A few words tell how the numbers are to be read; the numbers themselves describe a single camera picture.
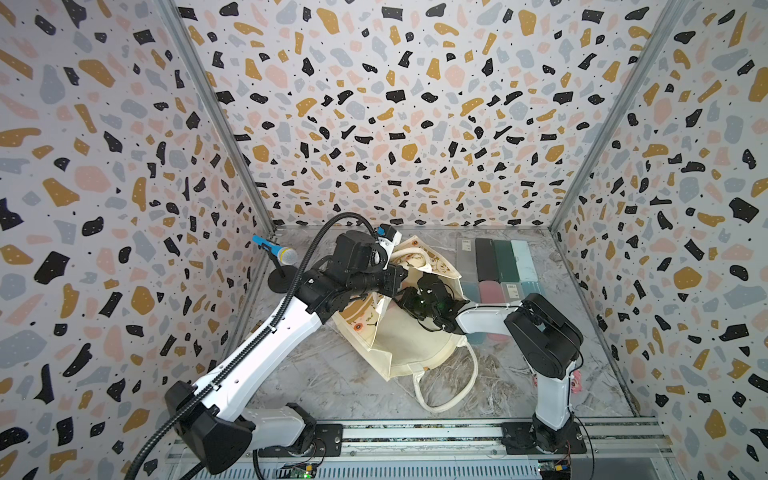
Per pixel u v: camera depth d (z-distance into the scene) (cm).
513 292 101
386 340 83
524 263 110
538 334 52
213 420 37
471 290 105
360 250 52
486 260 113
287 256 85
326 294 47
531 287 103
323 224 125
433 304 75
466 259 114
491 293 101
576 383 80
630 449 75
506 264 109
